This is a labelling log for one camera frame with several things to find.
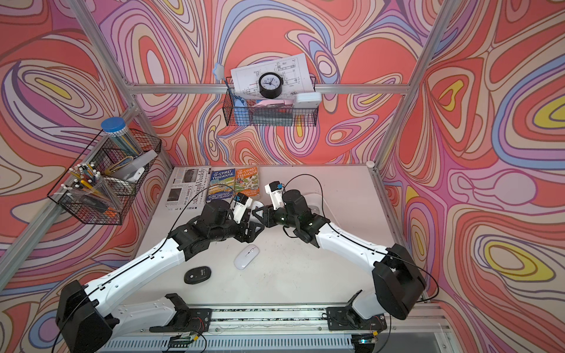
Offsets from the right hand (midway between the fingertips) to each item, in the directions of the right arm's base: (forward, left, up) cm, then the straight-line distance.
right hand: (256, 217), depth 77 cm
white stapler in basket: (+11, +39, +15) cm, 44 cm away
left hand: (-3, -1, 0) cm, 3 cm away
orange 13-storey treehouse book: (+32, +9, -17) cm, 37 cm away
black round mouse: (-14, +24, -17) cm, 32 cm away
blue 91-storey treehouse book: (+30, +21, -16) cm, 40 cm away
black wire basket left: (+18, +53, +15) cm, 58 cm away
